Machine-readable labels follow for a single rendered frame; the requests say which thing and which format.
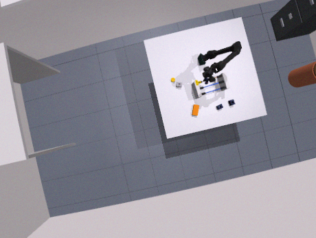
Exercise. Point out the orange rectangular block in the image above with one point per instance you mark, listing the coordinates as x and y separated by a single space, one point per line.
195 110

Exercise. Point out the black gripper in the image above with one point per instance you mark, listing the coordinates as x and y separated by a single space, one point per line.
211 79

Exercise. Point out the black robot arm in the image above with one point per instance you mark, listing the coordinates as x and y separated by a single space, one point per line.
235 49

